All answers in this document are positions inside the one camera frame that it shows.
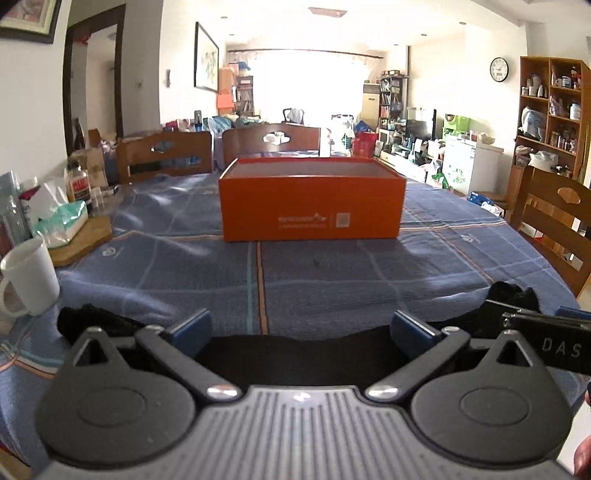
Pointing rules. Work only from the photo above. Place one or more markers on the red basket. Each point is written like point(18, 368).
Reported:
point(364, 144)

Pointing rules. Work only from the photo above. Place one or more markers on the dark door frame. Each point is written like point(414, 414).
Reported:
point(91, 84)

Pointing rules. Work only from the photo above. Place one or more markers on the framed picture top left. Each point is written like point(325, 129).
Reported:
point(30, 20)

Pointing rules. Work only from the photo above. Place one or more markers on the wooden chair far left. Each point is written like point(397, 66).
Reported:
point(171, 153)

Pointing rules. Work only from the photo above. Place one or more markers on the white cabinet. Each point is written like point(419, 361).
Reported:
point(471, 166)

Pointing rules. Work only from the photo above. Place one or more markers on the wall clock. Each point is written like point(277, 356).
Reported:
point(499, 69)

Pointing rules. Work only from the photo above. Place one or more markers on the person's right hand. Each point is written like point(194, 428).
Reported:
point(582, 454)

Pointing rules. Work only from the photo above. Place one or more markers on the wooden chair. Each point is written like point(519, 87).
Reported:
point(171, 153)
point(547, 204)
point(263, 139)

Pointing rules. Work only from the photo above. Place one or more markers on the framed wall painting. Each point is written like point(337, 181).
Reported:
point(206, 61)

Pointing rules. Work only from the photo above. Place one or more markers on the white mug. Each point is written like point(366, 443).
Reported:
point(28, 268)

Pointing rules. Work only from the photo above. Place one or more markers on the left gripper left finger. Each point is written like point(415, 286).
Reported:
point(174, 348)

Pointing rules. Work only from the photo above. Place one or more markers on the tissue pack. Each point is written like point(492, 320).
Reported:
point(65, 223)

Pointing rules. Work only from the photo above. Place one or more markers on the red-label bottle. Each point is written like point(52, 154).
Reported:
point(77, 183)

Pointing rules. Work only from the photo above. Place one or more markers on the wooden chair far middle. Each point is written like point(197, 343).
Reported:
point(263, 139)

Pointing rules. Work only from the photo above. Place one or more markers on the wooden bookshelf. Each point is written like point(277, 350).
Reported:
point(554, 110)

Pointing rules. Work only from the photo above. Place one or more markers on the wooden chair right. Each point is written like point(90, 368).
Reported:
point(547, 204)

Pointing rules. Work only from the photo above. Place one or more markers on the orange cardboard box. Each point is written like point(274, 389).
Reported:
point(310, 198)

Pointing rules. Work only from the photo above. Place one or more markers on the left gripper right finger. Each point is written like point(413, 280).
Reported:
point(430, 351)

